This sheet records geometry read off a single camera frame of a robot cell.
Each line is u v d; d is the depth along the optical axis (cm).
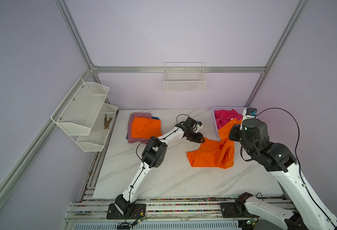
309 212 37
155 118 114
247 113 54
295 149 46
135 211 72
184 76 95
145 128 99
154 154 64
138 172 65
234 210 73
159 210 75
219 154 81
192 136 91
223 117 111
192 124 87
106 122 95
